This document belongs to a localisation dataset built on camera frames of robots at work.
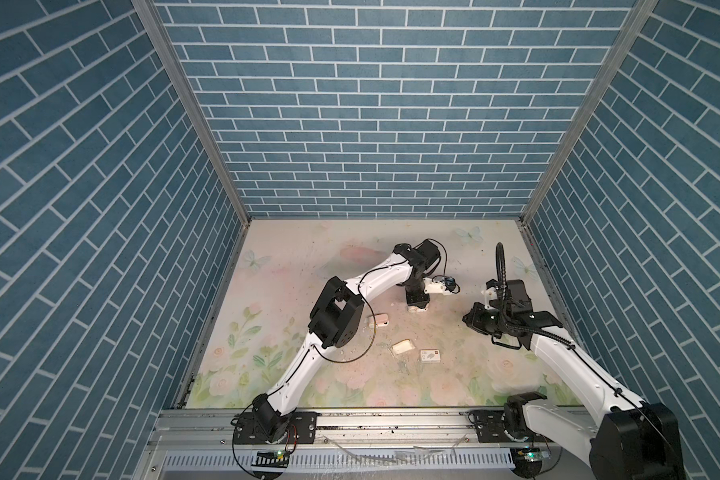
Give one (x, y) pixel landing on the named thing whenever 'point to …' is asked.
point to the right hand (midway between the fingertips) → (461, 314)
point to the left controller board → (277, 459)
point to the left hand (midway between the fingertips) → (421, 300)
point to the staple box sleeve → (430, 356)
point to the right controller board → (528, 461)
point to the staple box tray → (403, 347)
